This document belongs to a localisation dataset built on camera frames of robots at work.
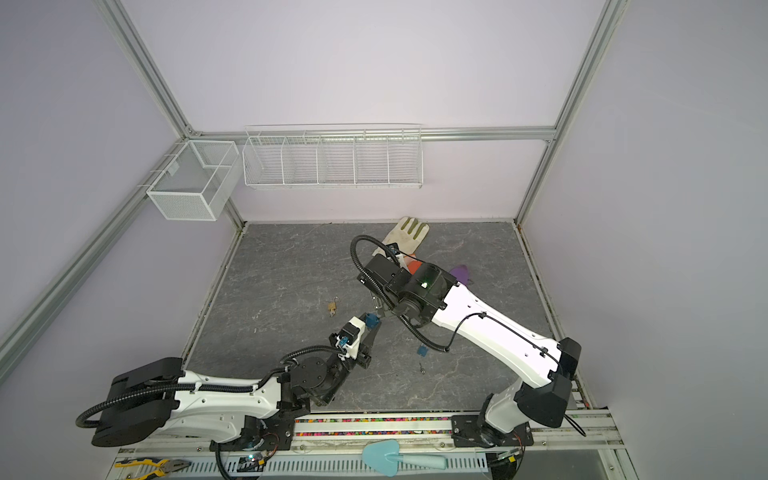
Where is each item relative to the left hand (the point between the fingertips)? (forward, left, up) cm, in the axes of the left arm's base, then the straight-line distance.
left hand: (373, 323), depth 70 cm
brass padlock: (+17, +15, -21) cm, 31 cm away
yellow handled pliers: (-24, +50, -20) cm, 58 cm away
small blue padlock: (0, -13, -21) cm, 25 cm away
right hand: (+5, -7, +4) cm, 9 cm away
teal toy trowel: (-25, -1, -21) cm, 33 cm away
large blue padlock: (0, 0, +1) cm, 1 cm away
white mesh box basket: (+54, +60, +1) cm, 81 cm away
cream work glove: (+46, -13, -21) cm, 52 cm away
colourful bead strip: (-17, +2, -22) cm, 28 cm away
